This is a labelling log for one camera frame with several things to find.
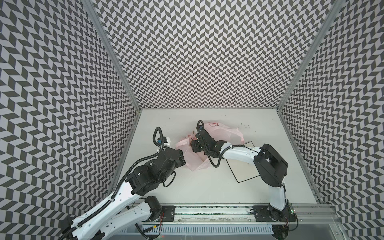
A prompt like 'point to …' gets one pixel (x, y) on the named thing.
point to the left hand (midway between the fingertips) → (183, 153)
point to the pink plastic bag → (192, 160)
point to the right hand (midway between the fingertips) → (194, 146)
